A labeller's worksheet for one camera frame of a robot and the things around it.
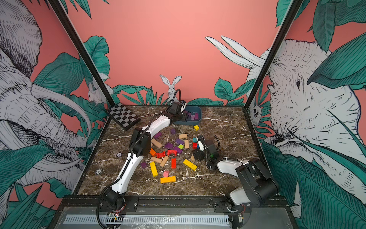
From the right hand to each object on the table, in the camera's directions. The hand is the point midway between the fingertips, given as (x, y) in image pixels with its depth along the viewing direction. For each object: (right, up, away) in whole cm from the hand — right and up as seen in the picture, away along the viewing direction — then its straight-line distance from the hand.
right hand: (198, 144), depth 93 cm
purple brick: (0, +20, +19) cm, 27 cm away
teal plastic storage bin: (-4, +26, +25) cm, 36 cm away
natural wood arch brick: (-11, +5, +9) cm, 15 cm away
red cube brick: (-3, -1, +3) cm, 4 cm away
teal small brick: (-2, +2, +6) cm, 7 cm away
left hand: (-8, +23, +15) cm, 29 cm away
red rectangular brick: (-16, -11, -5) cm, 20 cm away
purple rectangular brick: (-23, +9, -18) cm, 31 cm away
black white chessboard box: (-58, +20, +18) cm, 64 cm away
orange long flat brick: (-19, -19, -10) cm, 29 cm away
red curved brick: (-25, -7, -1) cm, 26 cm away
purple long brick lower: (-14, -4, +2) cm, 14 cm away
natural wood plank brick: (-8, 0, +5) cm, 9 cm away
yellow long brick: (-28, -14, -7) cm, 32 cm away
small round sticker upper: (-53, -6, 0) cm, 53 cm away
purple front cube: (-34, -11, -7) cm, 37 cm away
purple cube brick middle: (-18, +8, +11) cm, 23 cm away
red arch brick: (-18, -4, -2) cm, 19 cm away
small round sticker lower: (-62, -15, -7) cm, 64 cm away
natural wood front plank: (-28, -9, -3) cm, 29 cm away
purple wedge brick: (-20, -1, +3) cm, 20 cm away
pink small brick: (-20, -16, -9) cm, 27 cm away
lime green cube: (-12, -1, +3) cm, 12 cm away
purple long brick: (-13, +1, +6) cm, 14 cm away
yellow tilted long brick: (-6, -12, -5) cm, 14 cm away
